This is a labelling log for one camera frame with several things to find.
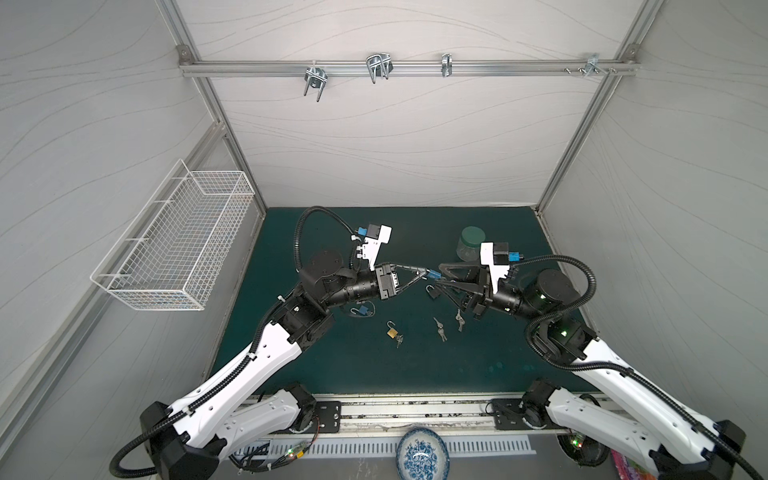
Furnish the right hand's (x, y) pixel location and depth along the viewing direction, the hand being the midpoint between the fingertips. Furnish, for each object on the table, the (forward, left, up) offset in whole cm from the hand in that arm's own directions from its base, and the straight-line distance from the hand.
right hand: (445, 265), depth 57 cm
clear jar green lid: (+34, -15, -38) cm, 53 cm away
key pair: (+3, -3, -38) cm, 39 cm away
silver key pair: (+6, -9, -39) cm, 40 cm away
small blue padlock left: (+8, +21, -38) cm, 44 cm away
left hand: (-2, +3, +1) cm, 4 cm away
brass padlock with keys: (+1, +11, -38) cm, 40 cm away
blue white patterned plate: (-28, +3, -37) cm, 47 cm away
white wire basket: (+4, +63, -6) cm, 63 cm away
